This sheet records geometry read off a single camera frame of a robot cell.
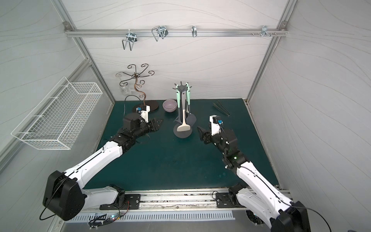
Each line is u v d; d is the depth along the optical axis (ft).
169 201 2.46
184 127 2.77
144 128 2.22
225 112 3.72
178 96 2.36
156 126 2.35
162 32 2.46
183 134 3.26
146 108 2.36
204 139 2.22
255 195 1.91
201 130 2.23
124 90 3.27
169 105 3.65
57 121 2.25
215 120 2.06
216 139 2.20
